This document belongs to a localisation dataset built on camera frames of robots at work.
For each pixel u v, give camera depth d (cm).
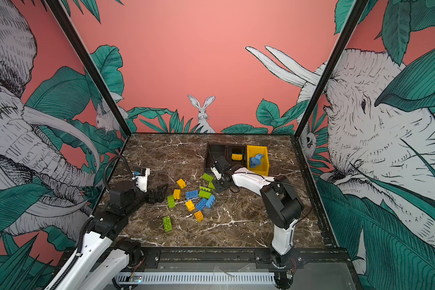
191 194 92
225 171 71
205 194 92
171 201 89
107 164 104
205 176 99
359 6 69
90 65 86
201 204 90
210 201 89
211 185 95
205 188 93
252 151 106
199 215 84
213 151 110
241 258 76
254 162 101
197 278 70
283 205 48
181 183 95
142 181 66
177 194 90
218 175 84
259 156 104
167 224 83
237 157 107
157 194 68
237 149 115
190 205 88
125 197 55
